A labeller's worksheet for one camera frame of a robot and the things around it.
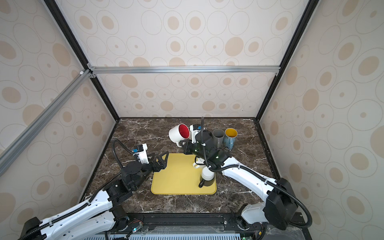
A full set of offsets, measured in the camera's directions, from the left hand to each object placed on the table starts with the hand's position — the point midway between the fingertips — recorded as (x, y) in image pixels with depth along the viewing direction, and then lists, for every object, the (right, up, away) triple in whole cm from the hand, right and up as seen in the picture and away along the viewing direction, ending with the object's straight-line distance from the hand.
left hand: (166, 152), depth 72 cm
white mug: (+6, +9, 0) cm, 11 cm away
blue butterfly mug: (+37, +6, +25) cm, 45 cm away
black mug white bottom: (+20, -14, +8) cm, 26 cm away
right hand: (+7, +5, +3) cm, 9 cm away
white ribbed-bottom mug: (+16, -11, +20) cm, 28 cm away
